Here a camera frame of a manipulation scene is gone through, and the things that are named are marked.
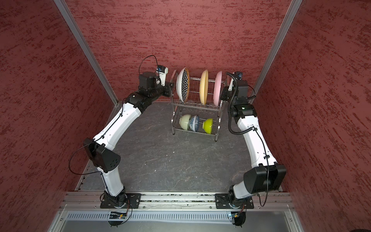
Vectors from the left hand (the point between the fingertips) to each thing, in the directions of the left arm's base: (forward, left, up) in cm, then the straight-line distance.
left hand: (171, 85), depth 77 cm
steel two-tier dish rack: (-4, -14, -10) cm, 18 cm away
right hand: (-2, -29, 0) cm, 29 cm away
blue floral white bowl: (-8, -13, -24) cm, 29 cm away
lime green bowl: (-8, -22, -26) cm, 35 cm away
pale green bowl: (-6, -7, -24) cm, 26 cm away
